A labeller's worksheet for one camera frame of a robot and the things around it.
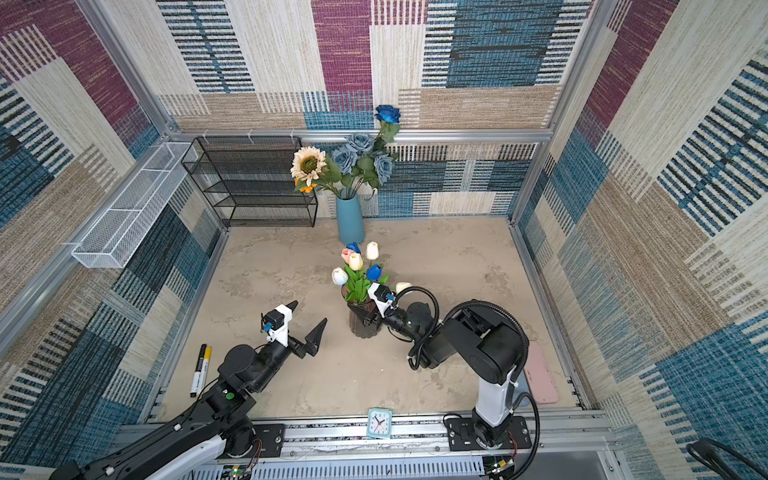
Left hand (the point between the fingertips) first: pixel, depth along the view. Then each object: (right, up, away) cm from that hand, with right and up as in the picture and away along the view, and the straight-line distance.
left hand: (309, 308), depth 74 cm
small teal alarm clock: (+17, -28, 0) cm, 33 cm away
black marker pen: (-33, -19, +10) cm, 39 cm away
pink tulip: (+10, +13, -4) cm, 17 cm away
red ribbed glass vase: (+11, -5, +4) cm, 13 cm away
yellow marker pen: (-31, -19, +9) cm, 38 cm away
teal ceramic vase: (+6, +24, +29) cm, 38 cm away
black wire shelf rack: (-30, +39, +35) cm, 60 cm away
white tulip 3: (+8, +8, -4) cm, 12 cm away
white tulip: (+15, +14, -1) cm, 21 cm away
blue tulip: (+11, +15, +2) cm, 19 cm away
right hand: (+11, +2, +9) cm, 14 cm away
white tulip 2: (+22, +5, -1) cm, 23 cm away
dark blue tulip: (+16, +9, -6) cm, 19 cm away
